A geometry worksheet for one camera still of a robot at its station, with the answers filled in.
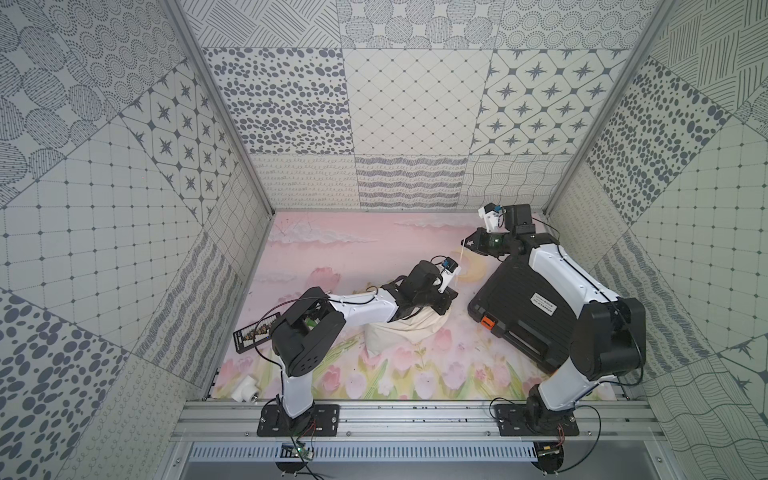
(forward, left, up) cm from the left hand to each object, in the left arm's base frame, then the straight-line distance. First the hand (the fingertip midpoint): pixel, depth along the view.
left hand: (456, 291), depth 86 cm
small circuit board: (-38, +41, -10) cm, 57 cm away
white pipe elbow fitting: (-26, +56, -8) cm, 63 cm away
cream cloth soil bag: (-12, +21, -5) cm, 25 cm away
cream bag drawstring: (+11, -2, +9) cm, 14 cm away
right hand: (+12, -3, +8) cm, 15 cm away
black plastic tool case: (-4, -20, -4) cm, 21 cm away
